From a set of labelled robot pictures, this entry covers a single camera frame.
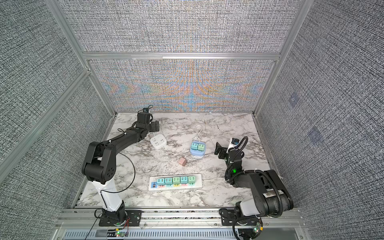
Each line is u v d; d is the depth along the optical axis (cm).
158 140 100
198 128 110
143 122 76
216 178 87
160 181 78
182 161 92
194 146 92
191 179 79
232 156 70
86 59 88
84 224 73
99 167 50
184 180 80
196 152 95
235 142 76
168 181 79
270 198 43
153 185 82
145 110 86
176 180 78
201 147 92
